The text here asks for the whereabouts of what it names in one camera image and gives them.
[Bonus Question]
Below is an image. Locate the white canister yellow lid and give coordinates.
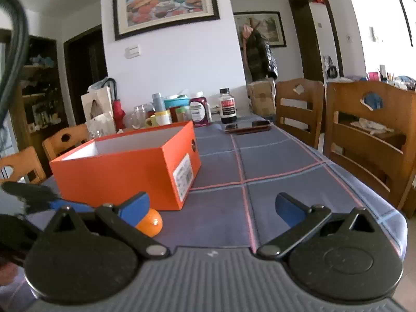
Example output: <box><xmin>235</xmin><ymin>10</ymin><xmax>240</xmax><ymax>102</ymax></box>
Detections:
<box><xmin>154</xmin><ymin>110</ymin><xmax>172</xmax><ymax>126</ymax></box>

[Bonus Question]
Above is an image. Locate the orange cardboard box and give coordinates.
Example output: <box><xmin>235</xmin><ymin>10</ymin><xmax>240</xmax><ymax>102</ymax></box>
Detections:
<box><xmin>49</xmin><ymin>120</ymin><xmax>202</xmax><ymax>211</ymax></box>

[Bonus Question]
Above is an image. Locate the black cable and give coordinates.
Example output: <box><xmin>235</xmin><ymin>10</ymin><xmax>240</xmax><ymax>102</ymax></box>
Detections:
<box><xmin>0</xmin><ymin>0</ymin><xmax>30</xmax><ymax>127</ymax></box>

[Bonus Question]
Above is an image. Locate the red umbrella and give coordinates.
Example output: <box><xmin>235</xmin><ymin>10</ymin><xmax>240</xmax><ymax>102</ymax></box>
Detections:
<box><xmin>107</xmin><ymin>78</ymin><xmax>126</xmax><ymax>131</ymax></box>

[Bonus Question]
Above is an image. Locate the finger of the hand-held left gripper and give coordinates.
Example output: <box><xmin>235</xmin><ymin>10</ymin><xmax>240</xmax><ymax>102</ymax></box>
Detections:
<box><xmin>1</xmin><ymin>181</ymin><xmax>61</xmax><ymax>216</ymax></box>
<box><xmin>48</xmin><ymin>199</ymin><xmax>94</xmax><ymax>214</ymax></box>

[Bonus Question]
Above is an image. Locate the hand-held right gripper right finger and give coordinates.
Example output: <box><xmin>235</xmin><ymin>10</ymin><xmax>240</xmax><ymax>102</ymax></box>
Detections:
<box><xmin>256</xmin><ymin>192</ymin><xmax>381</xmax><ymax>261</ymax></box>

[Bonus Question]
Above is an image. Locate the dark red supplement bottle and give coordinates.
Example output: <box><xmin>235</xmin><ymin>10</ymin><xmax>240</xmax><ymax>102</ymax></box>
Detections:
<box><xmin>189</xmin><ymin>97</ymin><xmax>212</xmax><ymax>127</ymax></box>

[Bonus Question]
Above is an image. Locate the dark wooden cabinet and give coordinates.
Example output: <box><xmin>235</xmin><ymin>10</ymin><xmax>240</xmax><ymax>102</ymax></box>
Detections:
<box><xmin>10</xmin><ymin>36</ymin><xmax>69</xmax><ymax>150</ymax></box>

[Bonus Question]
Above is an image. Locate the wooden chair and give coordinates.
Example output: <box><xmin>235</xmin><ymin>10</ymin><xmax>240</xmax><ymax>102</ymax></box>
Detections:
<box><xmin>276</xmin><ymin>78</ymin><xmax>326</xmax><ymax>150</ymax></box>
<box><xmin>323</xmin><ymin>81</ymin><xmax>416</xmax><ymax>220</ymax></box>
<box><xmin>0</xmin><ymin>146</ymin><xmax>48</xmax><ymax>186</ymax></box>
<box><xmin>42</xmin><ymin>123</ymin><xmax>92</xmax><ymax>161</ymax></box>

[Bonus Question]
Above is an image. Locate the clear glass jar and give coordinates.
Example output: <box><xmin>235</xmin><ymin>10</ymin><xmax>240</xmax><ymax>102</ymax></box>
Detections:
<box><xmin>132</xmin><ymin>105</ymin><xmax>148</xmax><ymax>129</ymax></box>

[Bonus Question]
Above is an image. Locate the brown bottle red label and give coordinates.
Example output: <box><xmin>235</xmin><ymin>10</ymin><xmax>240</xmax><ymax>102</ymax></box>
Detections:
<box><xmin>219</xmin><ymin>88</ymin><xmax>238</xmax><ymax>125</ymax></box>

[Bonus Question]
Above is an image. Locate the grey-blue thermos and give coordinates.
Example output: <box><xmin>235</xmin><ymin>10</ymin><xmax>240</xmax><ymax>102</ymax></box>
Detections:
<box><xmin>152</xmin><ymin>93</ymin><xmax>166</xmax><ymax>113</ymax></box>

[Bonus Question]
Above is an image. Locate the small framed painting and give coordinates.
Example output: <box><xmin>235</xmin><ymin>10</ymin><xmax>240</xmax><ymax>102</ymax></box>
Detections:
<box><xmin>233</xmin><ymin>11</ymin><xmax>287</xmax><ymax>49</ymax></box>

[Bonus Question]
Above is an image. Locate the brown cardboard carton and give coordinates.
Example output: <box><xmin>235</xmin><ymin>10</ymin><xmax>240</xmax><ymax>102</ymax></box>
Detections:
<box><xmin>248</xmin><ymin>81</ymin><xmax>276</xmax><ymax>118</ymax></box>

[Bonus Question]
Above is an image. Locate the large framed food painting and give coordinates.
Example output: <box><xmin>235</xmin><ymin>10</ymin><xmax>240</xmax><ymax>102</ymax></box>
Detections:
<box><xmin>112</xmin><ymin>0</ymin><xmax>221</xmax><ymax>41</ymax></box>

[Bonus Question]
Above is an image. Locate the hanging handbag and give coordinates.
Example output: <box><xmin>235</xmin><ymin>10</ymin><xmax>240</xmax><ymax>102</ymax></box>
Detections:
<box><xmin>323</xmin><ymin>55</ymin><xmax>339</xmax><ymax>79</ymax></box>

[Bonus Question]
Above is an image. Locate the white paper bag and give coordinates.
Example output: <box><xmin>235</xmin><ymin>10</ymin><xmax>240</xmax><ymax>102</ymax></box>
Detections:
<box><xmin>81</xmin><ymin>86</ymin><xmax>113</xmax><ymax>126</ymax></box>

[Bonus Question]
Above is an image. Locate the dark brown flat case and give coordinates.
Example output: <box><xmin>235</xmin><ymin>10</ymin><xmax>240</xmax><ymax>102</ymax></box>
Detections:
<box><xmin>224</xmin><ymin>120</ymin><xmax>272</xmax><ymax>134</ymax></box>

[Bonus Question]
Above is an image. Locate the dark wooden door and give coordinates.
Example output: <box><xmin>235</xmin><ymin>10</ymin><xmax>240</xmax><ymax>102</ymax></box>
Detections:
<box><xmin>63</xmin><ymin>24</ymin><xmax>108</xmax><ymax>126</ymax></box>

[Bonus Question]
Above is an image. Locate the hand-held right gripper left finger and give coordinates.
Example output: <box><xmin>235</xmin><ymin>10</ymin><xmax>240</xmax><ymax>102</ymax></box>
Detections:
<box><xmin>42</xmin><ymin>192</ymin><xmax>171</xmax><ymax>260</ymax></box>

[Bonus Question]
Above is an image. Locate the dark door frame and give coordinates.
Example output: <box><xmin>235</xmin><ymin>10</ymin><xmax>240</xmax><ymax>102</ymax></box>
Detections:
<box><xmin>289</xmin><ymin>0</ymin><xmax>344</xmax><ymax>80</ymax></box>

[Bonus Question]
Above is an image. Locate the grey plaid tablecloth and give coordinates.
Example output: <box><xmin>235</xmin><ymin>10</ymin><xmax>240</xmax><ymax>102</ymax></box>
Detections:
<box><xmin>0</xmin><ymin>114</ymin><xmax>408</xmax><ymax>300</ymax></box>

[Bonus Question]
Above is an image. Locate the orange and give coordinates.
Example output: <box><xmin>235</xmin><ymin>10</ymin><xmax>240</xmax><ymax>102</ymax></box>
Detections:
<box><xmin>136</xmin><ymin>209</ymin><xmax>163</xmax><ymax>238</ymax></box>

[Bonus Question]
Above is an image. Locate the dark hanging coat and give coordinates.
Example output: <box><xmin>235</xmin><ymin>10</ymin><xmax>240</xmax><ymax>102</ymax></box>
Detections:
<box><xmin>242</xmin><ymin>24</ymin><xmax>278</xmax><ymax>81</ymax></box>

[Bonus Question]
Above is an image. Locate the teal bowl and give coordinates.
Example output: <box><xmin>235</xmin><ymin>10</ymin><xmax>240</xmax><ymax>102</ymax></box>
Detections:
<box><xmin>163</xmin><ymin>95</ymin><xmax>192</xmax><ymax>109</ymax></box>

